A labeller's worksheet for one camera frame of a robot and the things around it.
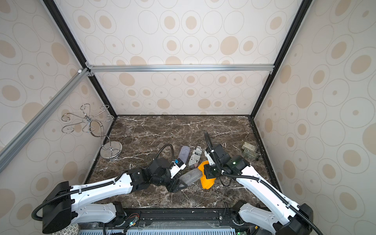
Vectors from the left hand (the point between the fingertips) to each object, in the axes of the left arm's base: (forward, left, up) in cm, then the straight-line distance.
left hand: (187, 184), depth 72 cm
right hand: (+6, -11, +1) cm, 13 cm away
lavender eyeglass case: (+23, +3, -10) cm, 25 cm away
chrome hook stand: (+26, +51, +15) cm, 59 cm away
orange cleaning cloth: (0, -9, +1) cm, 10 cm away
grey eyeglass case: (+4, -2, +2) cm, 4 cm away
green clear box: (+25, -40, -9) cm, 48 cm away
